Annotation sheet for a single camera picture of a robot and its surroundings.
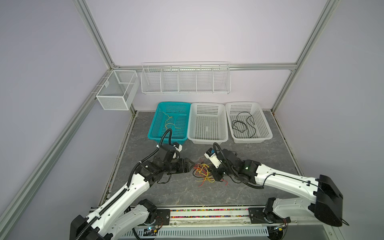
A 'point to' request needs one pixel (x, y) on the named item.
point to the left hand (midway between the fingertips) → (189, 167)
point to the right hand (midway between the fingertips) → (208, 170)
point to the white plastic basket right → (248, 122)
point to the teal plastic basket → (173, 115)
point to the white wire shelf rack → (187, 77)
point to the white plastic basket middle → (207, 123)
